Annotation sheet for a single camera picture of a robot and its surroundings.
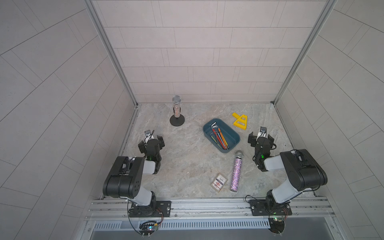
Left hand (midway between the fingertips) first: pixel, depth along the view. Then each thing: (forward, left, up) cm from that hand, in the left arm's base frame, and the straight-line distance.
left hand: (152, 135), depth 93 cm
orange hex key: (0, -45, -3) cm, 45 cm away
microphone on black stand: (+15, -13, -3) cm, 20 cm away
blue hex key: (-3, -44, -3) cm, 44 cm away
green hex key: (-1, -39, -3) cm, 39 cm away
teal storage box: (+1, -51, -3) cm, 51 cm away
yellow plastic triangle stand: (+15, -59, -3) cm, 61 cm away
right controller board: (-45, -65, -5) cm, 79 cm away
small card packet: (-27, -40, -3) cm, 48 cm away
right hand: (+2, -67, +2) cm, 67 cm away
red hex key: (+7, -39, -3) cm, 40 cm away
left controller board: (-46, -6, -3) cm, 47 cm away
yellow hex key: (0, -46, -4) cm, 46 cm away
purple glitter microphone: (-21, -50, -1) cm, 54 cm away
